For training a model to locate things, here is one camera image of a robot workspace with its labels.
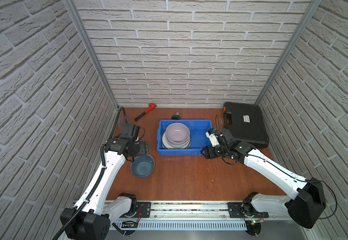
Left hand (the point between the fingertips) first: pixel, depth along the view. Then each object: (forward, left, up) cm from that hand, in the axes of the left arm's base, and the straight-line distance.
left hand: (141, 147), depth 76 cm
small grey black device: (+36, -20, -17) cm, 45 cm away
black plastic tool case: (+24, -69, -10) cm, 74 cm away
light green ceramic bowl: (+7, -14, -12) cm, 20 cm away
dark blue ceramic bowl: (-3, +1, -17) cm, 17 cm away
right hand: (-1, -35, -3) cm, 35 cm away
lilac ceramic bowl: (+14, -20, -8) cm, 25 cm away
